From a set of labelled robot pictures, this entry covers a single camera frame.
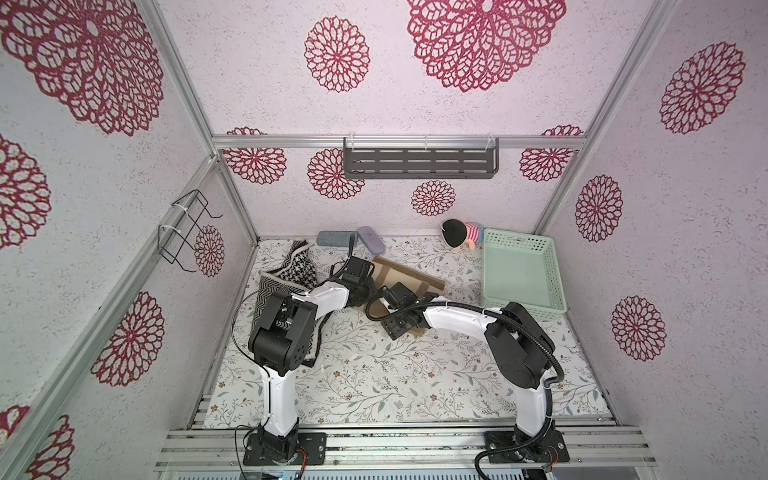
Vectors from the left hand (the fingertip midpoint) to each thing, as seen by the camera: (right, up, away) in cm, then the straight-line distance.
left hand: (373, 291), depth 101 cm
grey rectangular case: (-16, +19, +16) cm, 30 cm away
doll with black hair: (+31, +21, +12) cm, 40 cm away
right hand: (+7, -8, -6) cm, 12 cm away
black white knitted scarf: (-26, +6, +1) cm, 27 cm away
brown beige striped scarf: (+14, -11, -11) cm, 21 cm away
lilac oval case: (0, +18, +15) cm, 23 cm away
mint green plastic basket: (+55, +8, +11) cm, 57 cm away
